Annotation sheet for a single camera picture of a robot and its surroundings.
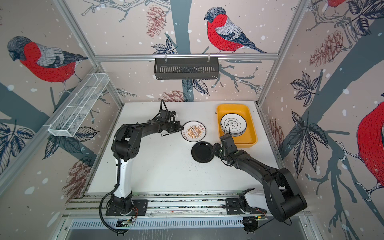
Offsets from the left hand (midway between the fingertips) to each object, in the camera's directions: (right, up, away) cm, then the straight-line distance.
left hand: (183, 127), depth 102 cm
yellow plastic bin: (+45, -7, -2) cm, 46 cm away
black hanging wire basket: (+2, +43, +4) cm, 43 cm away
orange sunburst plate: (+7, -3, +2) cm, 8 cm away
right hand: (+18, -13, -13) cm, 26 cm away
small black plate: (+13, -15, -10) cm, 22 cm away
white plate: (+35, +3, +2) cm, 35 cm away
